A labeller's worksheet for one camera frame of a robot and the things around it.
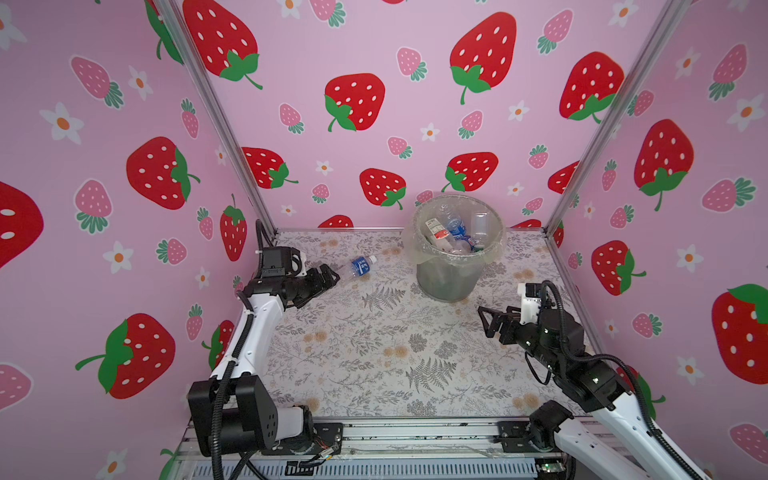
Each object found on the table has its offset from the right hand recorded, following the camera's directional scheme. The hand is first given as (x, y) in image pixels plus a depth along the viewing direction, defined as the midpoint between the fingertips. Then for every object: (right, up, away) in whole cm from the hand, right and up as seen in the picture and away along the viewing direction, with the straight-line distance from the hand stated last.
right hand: (492, 308), depth 72 cm
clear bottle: (-11, +19, +16) cm, 27 cm away
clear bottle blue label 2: (-37, +9, +32) cm, 49 cm away
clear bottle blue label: (-4, +23, +24) cm, 33 cm away
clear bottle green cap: (+2, +22, +15) cm, 27 cm away
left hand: (-43, +6, +12) cm, 45 cm away
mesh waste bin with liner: (-7, +18, +16) cm, 26 cm away
